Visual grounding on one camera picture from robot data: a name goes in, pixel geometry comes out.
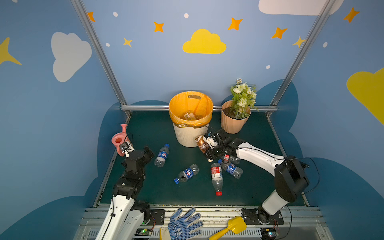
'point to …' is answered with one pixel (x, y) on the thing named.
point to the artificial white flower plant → (244, 98)
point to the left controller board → (143, 232)
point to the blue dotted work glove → (178, 226)
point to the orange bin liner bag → (195, 102)
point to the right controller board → (268, 233)
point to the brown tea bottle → (203, 145)
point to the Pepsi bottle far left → (160, 161)
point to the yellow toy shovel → (236, 224)
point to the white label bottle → (190, 116)
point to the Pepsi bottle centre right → (232, 169)
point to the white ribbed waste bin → (186, 136)
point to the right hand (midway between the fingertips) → (207, 152)
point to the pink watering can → (119, 138)
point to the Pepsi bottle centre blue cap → (193, 170)
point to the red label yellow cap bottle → (226, 158)
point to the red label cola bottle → (217, 178)
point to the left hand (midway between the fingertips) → (143, 149)
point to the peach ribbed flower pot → (233, 118)
